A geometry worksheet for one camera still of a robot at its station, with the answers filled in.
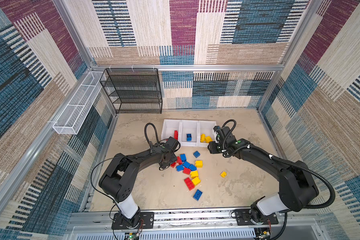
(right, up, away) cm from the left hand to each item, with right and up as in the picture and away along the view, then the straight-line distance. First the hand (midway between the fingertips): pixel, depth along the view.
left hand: (172, 158), depth 92 cm
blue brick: (+15, +2, +2) cm, 15 cm away
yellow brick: (+23, +11, +7) cm, 26 cm away
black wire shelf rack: (-29, +46, +16) cm, 57 cm away
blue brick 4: (+4, -5, -2) cm, 7 cm away
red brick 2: (+4, -1, -1) cm, 4 cm away
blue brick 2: (+6, 0, +1) cm, 6 cm away
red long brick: (0, -3, -3) cm, 4 cm away
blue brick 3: (+8, -3, -1) cm, 9 cm away
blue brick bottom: (+14, -17, -11) cm, 25 cm away
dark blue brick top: (+10, +12, +8) cm, 18 cm away
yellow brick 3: (+16, -2, -3) cm, 16 cm away
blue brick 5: (+12, -5, -3) cm, 13 cm away
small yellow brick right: (+30, -8, -5) cm, 31 cm away
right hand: (+23, +7, -4) cm, 25 cm away
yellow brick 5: (+13, -10, -8) cm, 19 cm away
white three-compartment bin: (+11, +15, +14) cm, 23 cm away
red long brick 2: (+10, -12, -9) cm, 18 cm away
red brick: (+8, -6, -4) cm, 11 cm away
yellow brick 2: (+19, +12, +7) cm, 23 cm away
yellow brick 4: (+13, -8, -5) cm, 16 cm away
